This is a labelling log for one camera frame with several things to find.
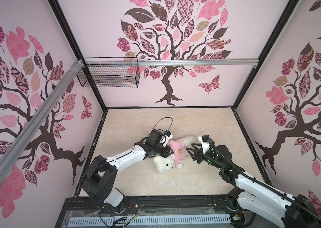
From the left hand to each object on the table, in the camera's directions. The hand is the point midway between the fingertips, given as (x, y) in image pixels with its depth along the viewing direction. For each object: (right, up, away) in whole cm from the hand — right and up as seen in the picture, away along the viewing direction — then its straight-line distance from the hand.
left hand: (171, 153), depth 84 cm
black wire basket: (-53, +59, +38) cm, 88 cm away
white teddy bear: (-5, -4, -9) cm, 11 cm away
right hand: (+10, +6, -7) cm, 14 cm away
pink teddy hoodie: (+4, +4, -2) cm, 6 cm away
